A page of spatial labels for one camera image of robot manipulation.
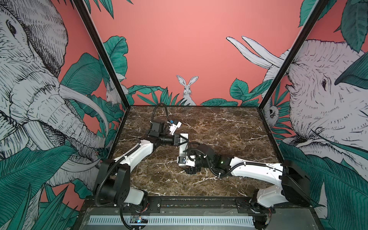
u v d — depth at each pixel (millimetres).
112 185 424
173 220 701
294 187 425
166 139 728
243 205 732
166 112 1185
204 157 565
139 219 701
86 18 726
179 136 766
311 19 732
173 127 763
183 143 761
